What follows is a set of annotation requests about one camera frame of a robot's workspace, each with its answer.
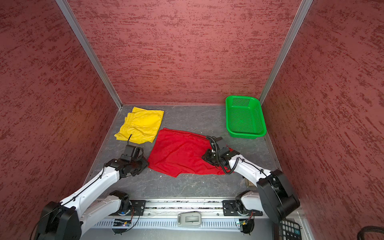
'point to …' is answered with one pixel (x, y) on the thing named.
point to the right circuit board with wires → (248, 225)
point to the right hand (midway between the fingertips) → (201, 161)
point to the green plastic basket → (245, 119)
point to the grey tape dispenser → (189, 219)
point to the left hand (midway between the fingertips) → (148, 167)
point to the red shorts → (176, 153)
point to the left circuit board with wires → (120, 222)
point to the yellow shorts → (143, 124)
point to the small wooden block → (248, 183)
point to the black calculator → (289, 230)
